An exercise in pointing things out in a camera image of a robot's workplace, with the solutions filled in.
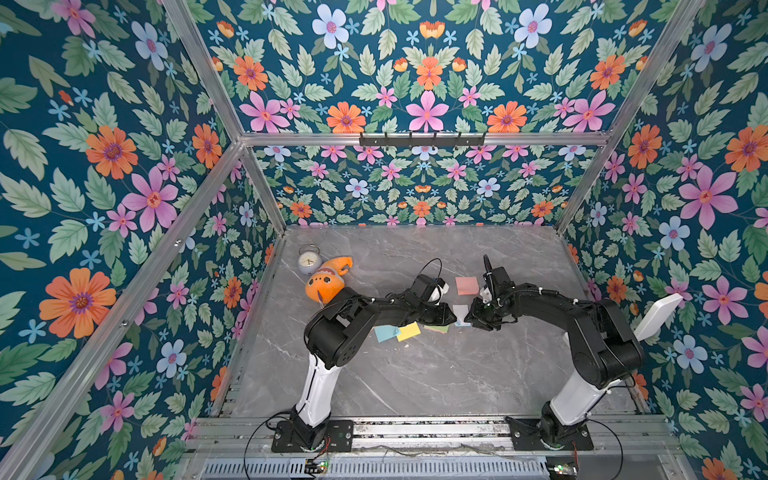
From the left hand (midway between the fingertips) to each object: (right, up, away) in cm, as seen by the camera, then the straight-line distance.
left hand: (460, 317), depth 92 cm
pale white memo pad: (+1, +1, +3) cm, 3 cm away
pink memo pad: (+5, +9, +12) cm, 16 cm away
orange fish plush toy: (-42, +11, +1) cm, 43 cm away
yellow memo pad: (-16, -4, -1) cm, 17 cm away
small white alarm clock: (-51, +18, +13) cm, 56 cm away
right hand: (+4, 0, +2) cm, 5 cm away
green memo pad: (-7, -3, -3) cm, 8 cm away
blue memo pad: (-23, -4, -1) cm, 24 cm away
